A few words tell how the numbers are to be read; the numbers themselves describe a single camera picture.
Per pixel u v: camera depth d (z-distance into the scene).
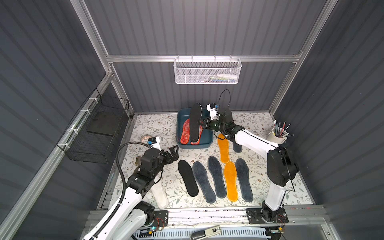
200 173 0.89
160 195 0.81
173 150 0.68
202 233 0.65
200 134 1.05
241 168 0.91
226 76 0.93
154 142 0.67
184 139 1.03
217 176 0.87
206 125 0.77
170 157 0.67
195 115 0.89
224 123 0.69
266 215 0.66
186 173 0.89
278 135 0.96
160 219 0.72
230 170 0.89
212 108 0.79
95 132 0.74
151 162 0.56
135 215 0.60
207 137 1.05
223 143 1.01
